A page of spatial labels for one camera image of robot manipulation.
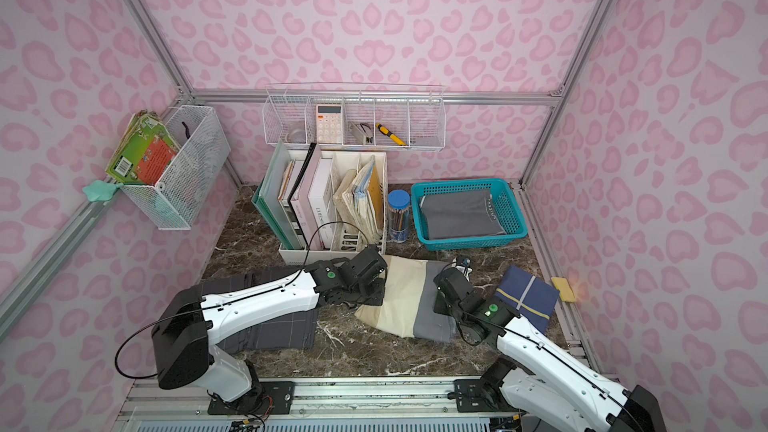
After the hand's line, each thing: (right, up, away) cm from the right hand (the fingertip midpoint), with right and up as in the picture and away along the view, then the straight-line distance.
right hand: (439, 291), depth 80 cm
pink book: (-36, +23, -4) cm, 43 cm away
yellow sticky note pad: (+42, -3, +15) cm, 45 cm away
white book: (-32, +25, +2) cm, 41 cm away
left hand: (-15, +1, 0) cm, 15 cm away
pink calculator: (-33, +51, +15) cm, 62 cm away
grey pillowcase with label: (+12, +20, +26) cm, 35 cm away
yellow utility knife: (-15, +47, +18) cm, 52 cm away
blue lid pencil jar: (-11, +20, +12) cm, 26 cm away
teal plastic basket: (+26, +25, +24) cm, 43 cm away
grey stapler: (-23, +47, +18) cm, 55 cm away
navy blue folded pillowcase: (+28, -4, +9) cm, 30 cm away
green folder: (-44, +25, -4) cm, 51 cm away
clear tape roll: (-43, +45, +13) cm, 63 cm away
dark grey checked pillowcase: (-40, -12, +3) cm, 42 cm away
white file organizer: (-29, +24, +11) cm, 39 cm away
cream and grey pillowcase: (-8, -3, +1) cm, 9 cm away
